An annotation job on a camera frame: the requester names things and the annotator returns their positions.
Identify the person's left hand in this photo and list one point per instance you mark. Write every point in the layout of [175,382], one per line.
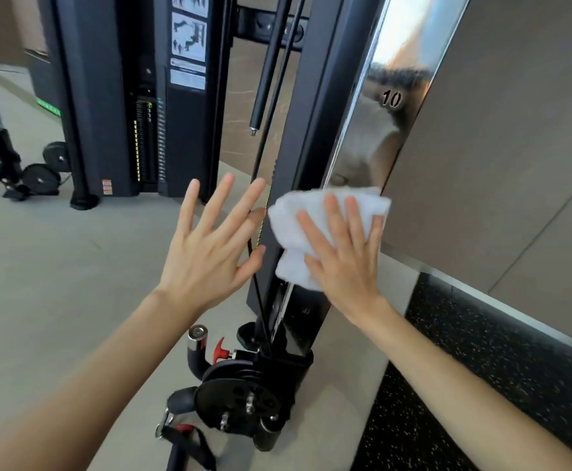
[207,264]

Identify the person's right hand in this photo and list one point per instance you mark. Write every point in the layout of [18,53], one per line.
[352,279]

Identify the white cleaning cloth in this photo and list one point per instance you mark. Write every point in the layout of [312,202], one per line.
[291,225]

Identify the chrome numbered machine column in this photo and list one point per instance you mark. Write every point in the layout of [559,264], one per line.
[264,142]
[364,142]

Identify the person's right forearm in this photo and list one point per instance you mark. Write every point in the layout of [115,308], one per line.
[462,397]

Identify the person's left forearm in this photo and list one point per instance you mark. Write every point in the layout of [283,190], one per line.
[70,412]

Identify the black straight attachment bar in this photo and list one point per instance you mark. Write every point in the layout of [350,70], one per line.
[269,68]

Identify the black weight stack plates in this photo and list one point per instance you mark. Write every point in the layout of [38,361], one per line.
[146,142]

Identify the black adjustable pulley carriage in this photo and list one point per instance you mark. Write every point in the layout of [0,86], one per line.
[237,402]
[40,178]

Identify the black weight stack cover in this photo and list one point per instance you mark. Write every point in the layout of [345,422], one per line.
[99,93]

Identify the strip of exercise pictogram stickers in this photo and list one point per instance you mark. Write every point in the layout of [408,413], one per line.
[189,39]

